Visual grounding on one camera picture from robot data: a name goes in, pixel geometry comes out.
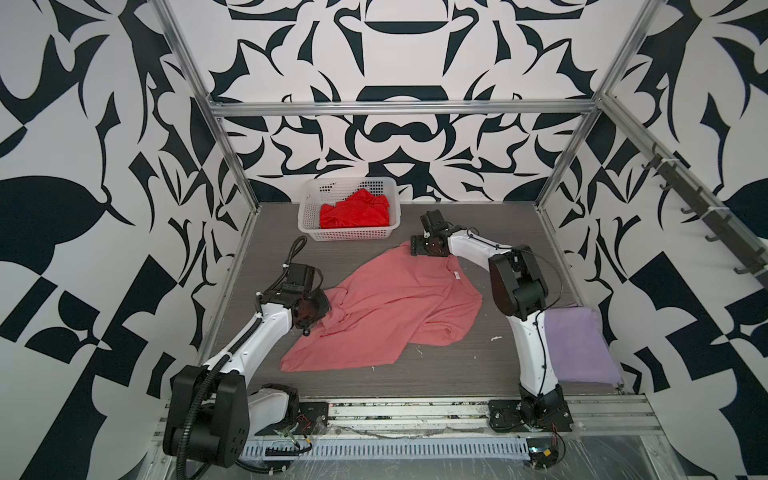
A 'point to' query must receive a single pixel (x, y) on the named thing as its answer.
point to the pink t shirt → (408, 299)
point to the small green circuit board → (542, 451)
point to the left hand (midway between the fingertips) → (325, 302)
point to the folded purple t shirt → (578, 347)
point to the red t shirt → (362, 209)
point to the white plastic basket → (331, 190)
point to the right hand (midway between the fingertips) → (422, 243)
